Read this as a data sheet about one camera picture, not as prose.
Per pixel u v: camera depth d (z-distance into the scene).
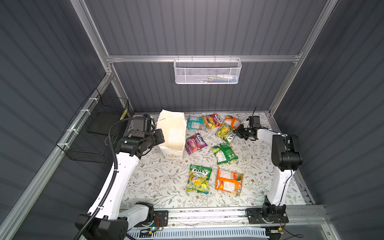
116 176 0.42
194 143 0.99
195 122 1.12
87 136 0.72
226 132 1.04
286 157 0.56
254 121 0.85
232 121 1.11
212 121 1.12
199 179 0.84
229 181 0.83
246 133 0.92
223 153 0.94
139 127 0.53
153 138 0.61
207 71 1.23
